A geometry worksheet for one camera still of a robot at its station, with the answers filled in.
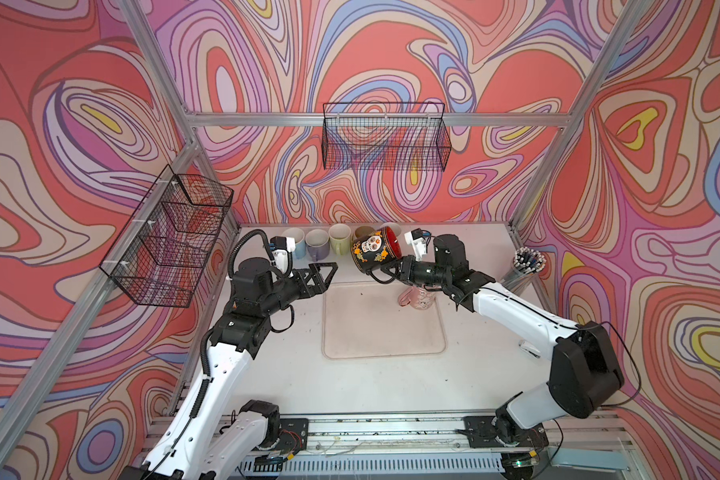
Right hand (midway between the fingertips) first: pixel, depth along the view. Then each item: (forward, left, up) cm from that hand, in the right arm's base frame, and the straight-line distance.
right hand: (385, 274), depth 79 cm
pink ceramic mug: (0, -11, -13) cm, 17 cm away
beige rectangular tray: (-2, +6, -22) cm, 23 cm away
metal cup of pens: (+6, -43, -5) cm, 43 cm away
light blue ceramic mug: (+22, +27, -12) cm, 37 cm away
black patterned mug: (+4, +3, +6) cm, 8 cm away
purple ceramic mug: (+26, +22, -16) cm, 37 cm away
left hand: (-4, +14, +9) cm, 17 cm away
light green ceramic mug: (+25, +14, -12) cm, 31 cm away
